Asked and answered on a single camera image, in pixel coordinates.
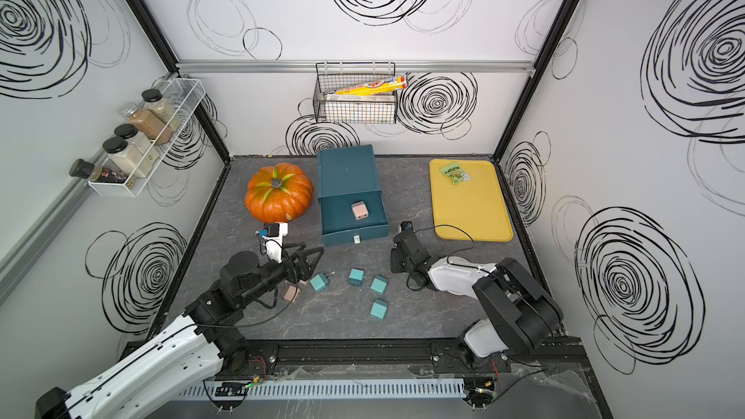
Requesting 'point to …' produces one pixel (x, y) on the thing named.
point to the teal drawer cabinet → (346, 176)
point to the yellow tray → (474, 209)
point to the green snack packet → (455, 173)
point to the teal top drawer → (340, 225)
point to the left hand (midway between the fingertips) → (313, 248)
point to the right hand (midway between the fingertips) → (398, 255)
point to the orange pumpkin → (278, 193)
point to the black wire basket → (379, 108)
